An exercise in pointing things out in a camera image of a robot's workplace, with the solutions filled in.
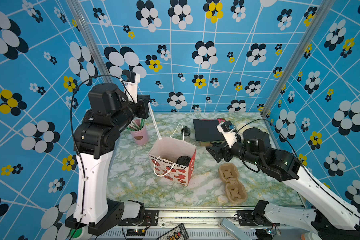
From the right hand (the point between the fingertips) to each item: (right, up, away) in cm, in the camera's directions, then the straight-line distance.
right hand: (215, 140), depth 62 cm
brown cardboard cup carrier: (+15, -29, +17) cm, 37 cm away
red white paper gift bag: (-20, -14, +27) cm, 36 cm away
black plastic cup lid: (-13, -13, +17) cm, 25 cm away
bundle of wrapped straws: (-44, +7, +34) cm, 56 cm away
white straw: (-35, +8, +50) cm, 61 cm away
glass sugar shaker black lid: (-12, +2, +34) cm, 36 cm away
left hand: (-26, +17, -8) cm, 32 cm away
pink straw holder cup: (-42, -1, +33) cm, 53 cm away
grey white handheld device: (+9, -41, +5) cm, 42 cm away
